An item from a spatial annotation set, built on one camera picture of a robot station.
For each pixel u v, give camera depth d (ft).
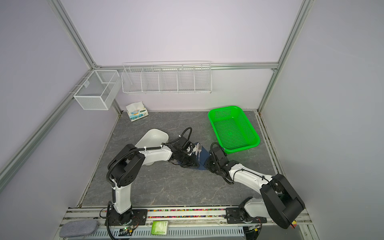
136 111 3.72
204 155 3.16
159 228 2.28
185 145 2.57
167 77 3.19
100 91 3.30
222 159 2.23
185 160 2.66
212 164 2.51
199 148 3.25
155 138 3.37
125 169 1.66
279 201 1.37
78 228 2.27
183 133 2.64
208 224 2.41
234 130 3.56
